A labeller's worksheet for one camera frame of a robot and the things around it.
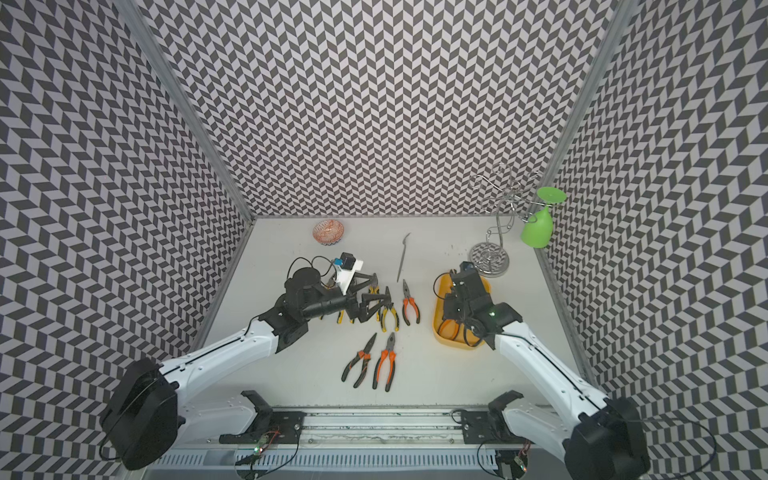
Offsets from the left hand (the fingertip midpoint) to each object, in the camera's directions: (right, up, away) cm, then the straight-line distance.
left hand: (381, 291), depth 74 cm
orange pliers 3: (+20, -14, +15) cm, 29 cm away
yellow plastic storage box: (+19, -1, +20) cm, 27 cm away
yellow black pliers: (-3, -3, +22) cm, 23 cm away
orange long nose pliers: (+7, -7, +22) cm, 24 cm away
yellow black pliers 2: (-9, -5, -7) cm, 12 cm away
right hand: (+20, -5, +9) cm, 22 cm away
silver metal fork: (+6, +13, +37) cm, 39 cm away
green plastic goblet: (+44, +15, +11) cm, 48 cm away
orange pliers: (+3, -20, +10) cm, 23 cm away
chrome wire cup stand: (+37, +6, +29) cm, 47 cm away
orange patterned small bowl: (-22, +16, +38) cm, 47 cm away
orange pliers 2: (-5, -20, +10) cm, 23 cm away
